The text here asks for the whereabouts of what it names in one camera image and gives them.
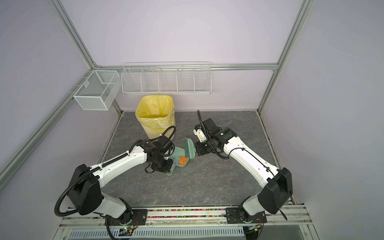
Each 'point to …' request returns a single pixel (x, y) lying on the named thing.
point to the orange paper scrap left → (183, 160)
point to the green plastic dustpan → (179, 159)
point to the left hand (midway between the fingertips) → (168, 172)
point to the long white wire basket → (167, 78)
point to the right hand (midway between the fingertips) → (198, 151)
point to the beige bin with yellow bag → (155, 113)
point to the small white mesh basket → (100, 91)
